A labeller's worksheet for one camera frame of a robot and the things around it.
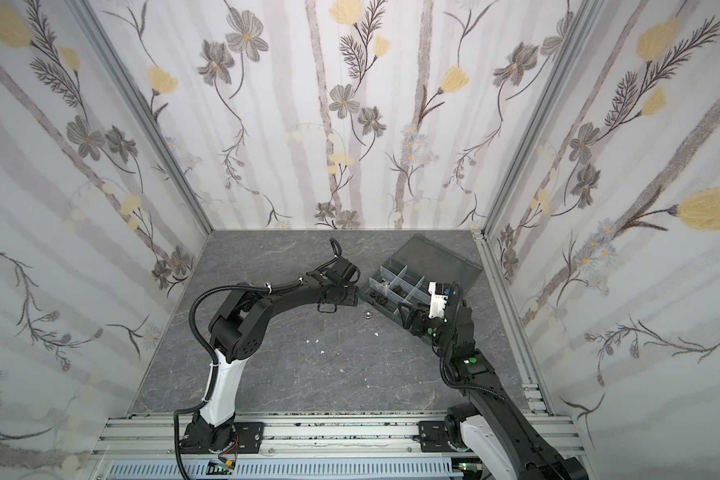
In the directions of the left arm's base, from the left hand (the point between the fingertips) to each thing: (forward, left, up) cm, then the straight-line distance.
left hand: (348, 289), depth 100 cm
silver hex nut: (-9, -7, -1) cm, 11 cm away
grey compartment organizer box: (+6, -21, 0) cm, 22 cm away
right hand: (-14, -15, +17) cm, 27 cm away
